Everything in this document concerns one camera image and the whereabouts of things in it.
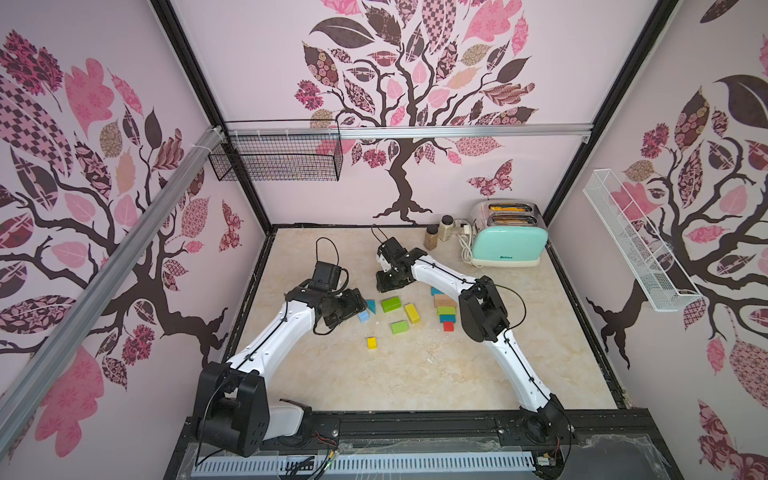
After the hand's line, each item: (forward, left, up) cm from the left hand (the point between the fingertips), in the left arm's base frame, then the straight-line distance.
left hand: (356, 314), depth 84 cm
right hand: (+16, -7, -9) cm, 20 cm away
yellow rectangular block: (+6, -17, -9) cm, 20 cm away
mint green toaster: (+26, -49, +6) cm, 56 cm away
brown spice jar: (+33, -25, -3) cm, 42 cm away
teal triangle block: (+10, -4, -11) cm, 15 cm away
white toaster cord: (+27, -38, -2) cm, 47 cm away
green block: (+8, -10, -8) cm, 16 cm away
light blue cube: (+4, -2, -8) cm, 9 cm away
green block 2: (+1, -13, -11) cm, 17 cm away
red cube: (0, -28, -8) cm, 29 cm away
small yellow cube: (-5, -4, -9) cm, 11 cm away
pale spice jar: (+38, -31, -2) cm, 49 cm away
